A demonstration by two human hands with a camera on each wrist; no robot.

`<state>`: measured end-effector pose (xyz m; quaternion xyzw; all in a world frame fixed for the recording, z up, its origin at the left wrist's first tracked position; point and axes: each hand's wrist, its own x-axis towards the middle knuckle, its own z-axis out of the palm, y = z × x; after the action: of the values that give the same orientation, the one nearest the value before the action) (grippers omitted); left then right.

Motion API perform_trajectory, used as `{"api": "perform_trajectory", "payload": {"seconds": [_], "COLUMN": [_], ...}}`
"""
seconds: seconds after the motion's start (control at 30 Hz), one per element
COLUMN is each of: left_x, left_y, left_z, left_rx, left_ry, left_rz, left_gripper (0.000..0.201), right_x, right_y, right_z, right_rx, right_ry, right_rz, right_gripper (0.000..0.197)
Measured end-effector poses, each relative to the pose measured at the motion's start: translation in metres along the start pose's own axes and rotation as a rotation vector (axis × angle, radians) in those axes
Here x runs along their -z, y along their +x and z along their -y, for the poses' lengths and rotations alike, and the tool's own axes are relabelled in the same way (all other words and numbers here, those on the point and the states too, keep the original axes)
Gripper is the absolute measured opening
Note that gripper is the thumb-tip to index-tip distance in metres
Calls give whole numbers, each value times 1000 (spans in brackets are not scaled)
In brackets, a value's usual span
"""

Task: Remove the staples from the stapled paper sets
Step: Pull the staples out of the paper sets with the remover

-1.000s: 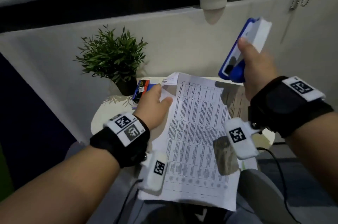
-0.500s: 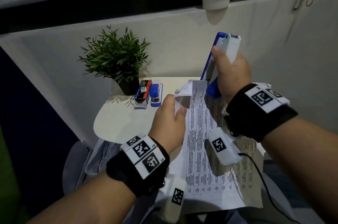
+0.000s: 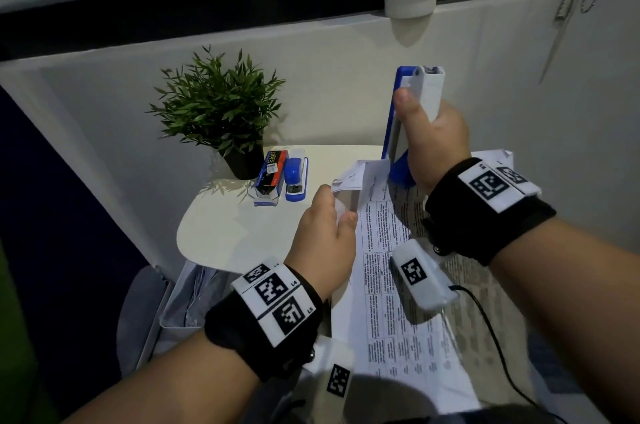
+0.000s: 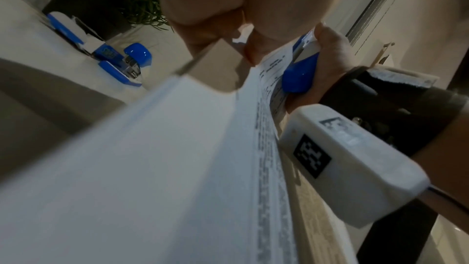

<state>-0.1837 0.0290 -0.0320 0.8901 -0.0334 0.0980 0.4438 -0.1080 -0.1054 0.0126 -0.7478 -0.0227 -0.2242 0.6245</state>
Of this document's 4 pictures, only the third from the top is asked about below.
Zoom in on grey round stool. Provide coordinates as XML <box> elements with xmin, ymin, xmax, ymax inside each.
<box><xmin>115</xmin><ymin>266</ymin><xmax>173</xmax><ymax>379</ymax></box>

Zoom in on blue staples box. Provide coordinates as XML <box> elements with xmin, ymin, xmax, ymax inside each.
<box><xmin>252</xmin><ymin>148</ymin><xmax>290</xmax><ymax>207</ymax></box>

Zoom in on dark window pane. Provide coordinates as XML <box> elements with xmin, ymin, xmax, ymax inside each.
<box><xmin>0</xmin><ymin>0</ymin><xmax>576</xmax><ymax>62</ymax></box>

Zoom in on person's left forearm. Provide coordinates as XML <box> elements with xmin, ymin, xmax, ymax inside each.
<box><xmin>65</xmin><ymin>331</ymin><xmax>261</xmax><ymax>424</ymax></box>

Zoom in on black right camera cable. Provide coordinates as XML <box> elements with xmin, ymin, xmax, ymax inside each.
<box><xmin>449</xmin><ymin>285</ymin><xmax>571</xmax><ymax>424</ymax></box>

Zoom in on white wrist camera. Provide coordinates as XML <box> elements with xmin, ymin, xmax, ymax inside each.
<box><xmin>389</xmin><ymin>238</ymin><xmax>460</xmax><ymax>312</ymax></box>
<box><xmin>299</xmin><ymin>336</ymin><xmax>357</xmax><ymax>424</ymax></box>

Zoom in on person's grey trousers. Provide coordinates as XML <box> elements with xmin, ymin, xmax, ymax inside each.
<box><xmin>389</xmin><ymin>403</ymin><xmax>556</xmax><ymax>424</ymax></box>

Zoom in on person's right hand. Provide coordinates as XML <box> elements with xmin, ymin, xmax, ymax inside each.
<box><xmin>393</xmin><ymin>87</ymin><xmax>472</xmax><ymax>195</ymax></box>

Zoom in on green potted plant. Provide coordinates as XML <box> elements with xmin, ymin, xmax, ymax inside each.
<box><xmin>147</xmin><ymin>45</ymin><xmax>287</xmax><ymax>181</ymax></box>

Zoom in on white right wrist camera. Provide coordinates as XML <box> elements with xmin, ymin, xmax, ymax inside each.
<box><xmin>389</xmin><ymin>238</ymin><xmax>460</xmax><ymax>312</ymax></box>

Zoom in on printed paper bundle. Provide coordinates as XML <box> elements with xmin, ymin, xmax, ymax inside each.
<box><xmin>331</xmin><ymin>148</ymin><xmax>536</xmax><ymax>415</ymax></box>

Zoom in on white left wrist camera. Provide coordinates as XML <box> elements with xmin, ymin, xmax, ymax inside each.
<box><xmin>299</xmin><ymin>336</ymin><xmax>357</xmax><ymax>424</ymax></box>

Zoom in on person's left hand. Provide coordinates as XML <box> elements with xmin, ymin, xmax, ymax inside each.
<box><xmin>283</xmin><ymin>184</ymin><xmax>359</xmax><ymax>302</ymax></box>

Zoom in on green leaf print mat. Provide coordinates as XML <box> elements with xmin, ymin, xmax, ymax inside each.
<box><xmin>0</xmin><ymin>238</ymin><xmax>56</xmax><ymax>424</ymax></box>

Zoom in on blue white stapler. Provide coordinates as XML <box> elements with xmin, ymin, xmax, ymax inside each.
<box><xmin>381</xmin><ymin>65</ymin><xmax>446</xmax><ymax>188</ymax></box>
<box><xmin>283</xmin><ymin>156</ymin><xmax>310</xmax><ymax>203</ymax></box>

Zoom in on person's right forearm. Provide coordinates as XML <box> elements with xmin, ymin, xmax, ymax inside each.
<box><xmin>489</xmin><ymin>218</ymin><xmax>640</xmax><ymax>424</ymax></box>

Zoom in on black left wrist strap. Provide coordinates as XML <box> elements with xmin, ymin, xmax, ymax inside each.
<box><xmin>203</xmin><ymin>258</ymin><xmax>325</xmax><ymax>383</ymax></box>

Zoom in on white paper bin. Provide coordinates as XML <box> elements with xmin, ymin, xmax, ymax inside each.
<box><xmin>159</xmin><ymin>260</ymin><xmax>236</xmax><ymax>329</ymax></box>

